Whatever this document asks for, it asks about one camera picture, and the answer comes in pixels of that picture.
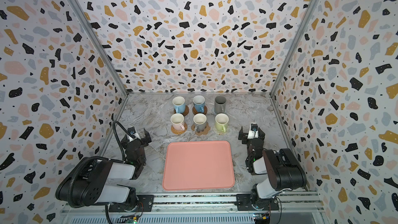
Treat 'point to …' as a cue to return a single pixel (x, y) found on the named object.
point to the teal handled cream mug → (200, 121)
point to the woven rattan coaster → (179, 131)
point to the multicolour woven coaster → (219, 132)
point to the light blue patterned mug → (199, 102)
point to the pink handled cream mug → (178, 121)
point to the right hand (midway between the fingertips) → (253, 127)
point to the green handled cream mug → (221, 121)
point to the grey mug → (220, 104)
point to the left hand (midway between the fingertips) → (137, 132)
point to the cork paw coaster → (204, 132)
